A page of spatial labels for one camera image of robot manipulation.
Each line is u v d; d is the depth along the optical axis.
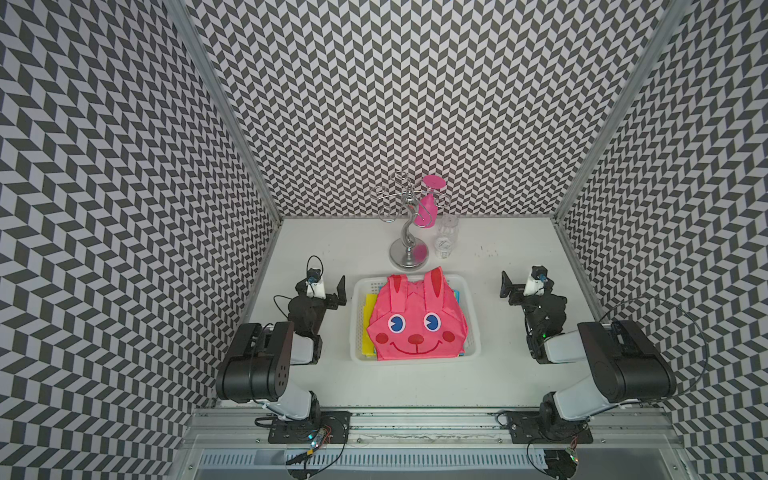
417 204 0.87
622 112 0.84
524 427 0.73
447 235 1.10
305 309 0.69
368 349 0.79
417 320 0.83
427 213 0.97
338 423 0.69
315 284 0.76
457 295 0.90
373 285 0.91
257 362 0.47
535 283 0.76
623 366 0.45
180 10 0.71
